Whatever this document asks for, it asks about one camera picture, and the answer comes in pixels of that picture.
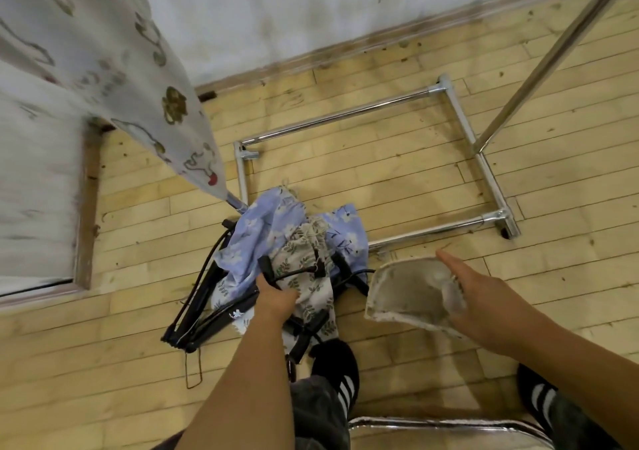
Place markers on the person's right hand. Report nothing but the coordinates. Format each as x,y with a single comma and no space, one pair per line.
489,305

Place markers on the person's right forearm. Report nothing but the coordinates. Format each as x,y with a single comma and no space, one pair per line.
584,375

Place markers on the person's left hand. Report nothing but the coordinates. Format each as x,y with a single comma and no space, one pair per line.
274,300

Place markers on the black striped shoe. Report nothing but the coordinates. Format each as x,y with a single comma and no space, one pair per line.
339,365
536,395

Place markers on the black striped right shoe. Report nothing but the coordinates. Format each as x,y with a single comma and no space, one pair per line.
536,395

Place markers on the black striped left shoe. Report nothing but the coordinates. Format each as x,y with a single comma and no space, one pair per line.
339,365

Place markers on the chrome clothes rack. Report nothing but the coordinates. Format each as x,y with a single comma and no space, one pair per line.
349,112

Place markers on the person's left forearm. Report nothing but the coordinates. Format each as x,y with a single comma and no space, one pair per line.
244,390

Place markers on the chrome chair frame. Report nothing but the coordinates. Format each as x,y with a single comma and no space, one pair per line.
449,432

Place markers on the black baseboard strip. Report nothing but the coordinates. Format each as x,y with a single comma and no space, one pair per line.
207,96

